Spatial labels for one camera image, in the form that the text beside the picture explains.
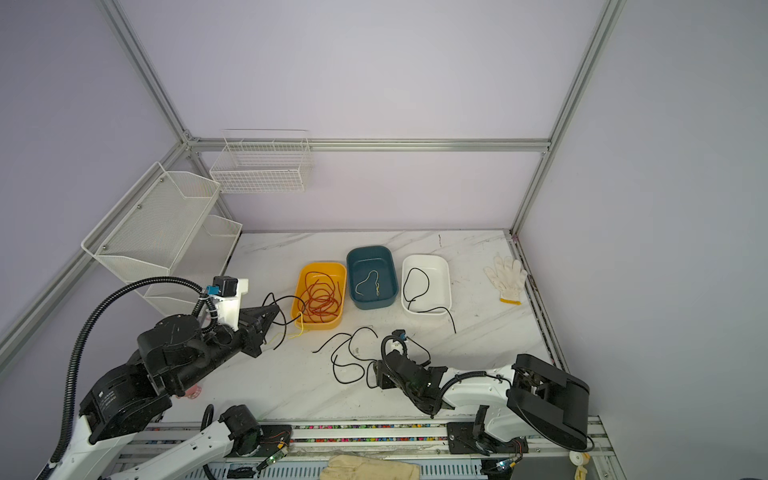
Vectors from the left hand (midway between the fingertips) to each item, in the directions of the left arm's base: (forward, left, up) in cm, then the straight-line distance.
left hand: (276, 311), depth 59 cm
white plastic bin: (+28, -36, -30) cm, 55 cm away
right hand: (0, -20, -31) cm, 37 cm away
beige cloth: (-23, -16, -33) cm, 43 cm away
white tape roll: (-21, -69, -31) cm, 78 cm away
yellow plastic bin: (+34, -4, -30) cm, 45 cm away
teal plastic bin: (+34, -17, -33) cm, 50 cm away
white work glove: (+34, -67, -33) cm, 82 cm away
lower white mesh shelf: (+32, +41, -24) cm, 57 cm away
